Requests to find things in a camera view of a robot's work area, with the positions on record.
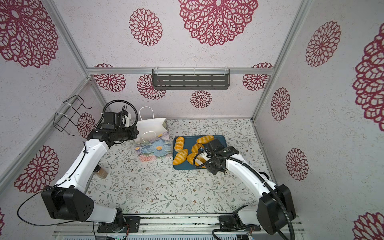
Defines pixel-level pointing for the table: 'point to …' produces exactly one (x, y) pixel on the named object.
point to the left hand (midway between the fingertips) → (138, 134)
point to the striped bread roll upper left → (179, 144)
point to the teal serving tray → (185, 147)
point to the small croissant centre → (195, 148)
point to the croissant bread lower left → (180, 157)
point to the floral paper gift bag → (153, 140)
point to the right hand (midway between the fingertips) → (213, 163)
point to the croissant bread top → (205, 139)
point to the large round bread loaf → (190, 158)
